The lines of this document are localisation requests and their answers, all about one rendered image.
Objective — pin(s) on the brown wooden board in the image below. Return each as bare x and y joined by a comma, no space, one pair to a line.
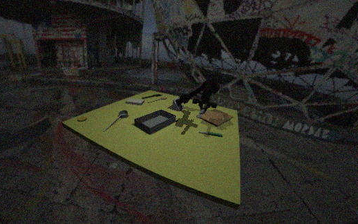
216,117

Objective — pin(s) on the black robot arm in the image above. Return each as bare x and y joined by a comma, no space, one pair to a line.
208,87

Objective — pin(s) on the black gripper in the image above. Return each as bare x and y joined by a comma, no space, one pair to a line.
205,100

